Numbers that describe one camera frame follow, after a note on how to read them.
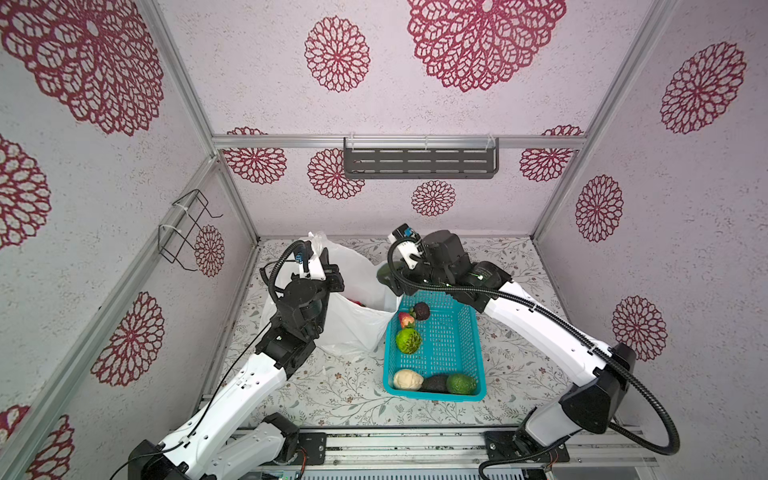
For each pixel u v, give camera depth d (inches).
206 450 15.6
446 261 21.5
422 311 37.2
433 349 36.0
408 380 31.3
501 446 28.8
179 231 29.5
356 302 37.2
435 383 31.3
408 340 33.6
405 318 36.3
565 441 23.2
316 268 23.3
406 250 24.6
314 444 29.4
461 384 29.3
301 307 19.4
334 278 23.9
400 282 24.9
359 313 28.8
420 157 37.0
